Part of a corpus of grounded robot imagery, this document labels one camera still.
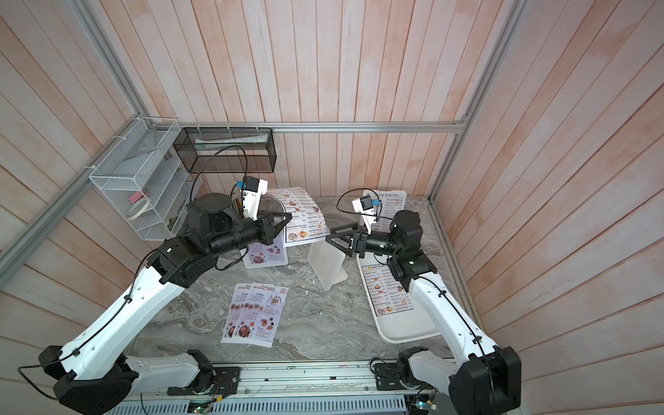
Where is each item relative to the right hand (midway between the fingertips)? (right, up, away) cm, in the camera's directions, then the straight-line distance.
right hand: (330, 237), depth 66 cm
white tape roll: (-62, +8, +16) cm, 65 cm away
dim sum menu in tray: (+21, -21, +25) cm, 39 cm away
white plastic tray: (+23, -31, +18) cm, 42 cm away
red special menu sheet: (-32, -24, +23) cm, 46 cm away
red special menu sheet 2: (-23, -28, +20) cm, 41 cm away
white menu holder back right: (0, -12, +34) cm, 36 cm away
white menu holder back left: (-25, -8, +28) cm, 38 cm away
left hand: (-10, +4, -4) cm, 11 cm away
